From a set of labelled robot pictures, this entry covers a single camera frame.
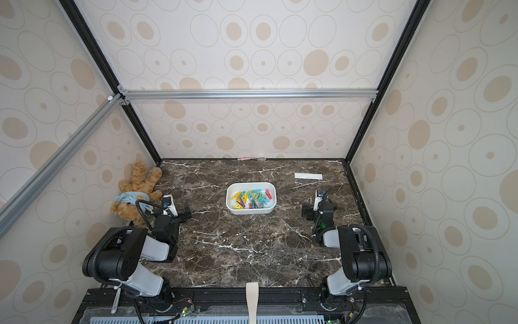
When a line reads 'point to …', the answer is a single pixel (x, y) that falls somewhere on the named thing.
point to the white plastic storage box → (239, 187)
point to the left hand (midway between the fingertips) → (180, 199)
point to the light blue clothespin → (256, 190)
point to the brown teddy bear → (139, 189)
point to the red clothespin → (269, 195)
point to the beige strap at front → (252, 298)
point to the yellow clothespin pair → (238, 207)
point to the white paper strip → (308, 176)
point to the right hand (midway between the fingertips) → (324, 203)
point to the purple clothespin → (241, 202)
